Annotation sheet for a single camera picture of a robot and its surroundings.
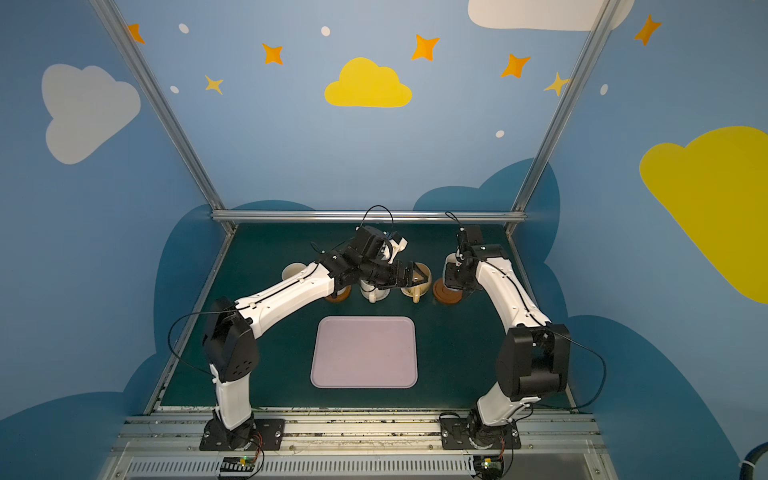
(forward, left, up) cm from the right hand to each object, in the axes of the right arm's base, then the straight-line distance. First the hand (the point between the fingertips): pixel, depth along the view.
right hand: (458, 278), depth 88 cm
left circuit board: (-47, +56, -17) cm, 75 cm away
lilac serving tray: (-18, +30, -16) cm, 38 cm away
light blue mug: (+6, +2, +2) cm, 7 cm away
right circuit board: (-45, -6, -18) cm, 48 cm away
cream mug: (-2, +26, -7) cm, 27 cm away
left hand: (-5, +13, +8) cm, 16 cm away
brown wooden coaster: (+3, +2, -15) cm, 15 cm away
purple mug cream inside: (+5, +54, -6) cm, 54 cm away
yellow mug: (0, +12, -8) cm, 14 cm away
